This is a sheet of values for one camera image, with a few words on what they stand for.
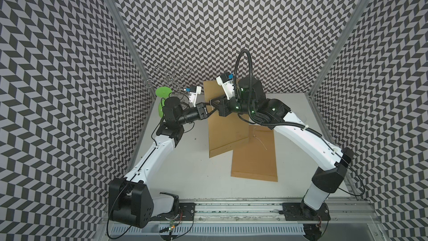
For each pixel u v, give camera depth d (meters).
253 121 0.49
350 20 0.80
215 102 0.59
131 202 0.39
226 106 0.57
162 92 0.78
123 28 0.87
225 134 0.80
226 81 0.54
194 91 0.65
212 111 0.66
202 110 0.63
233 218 0.72
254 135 0.98
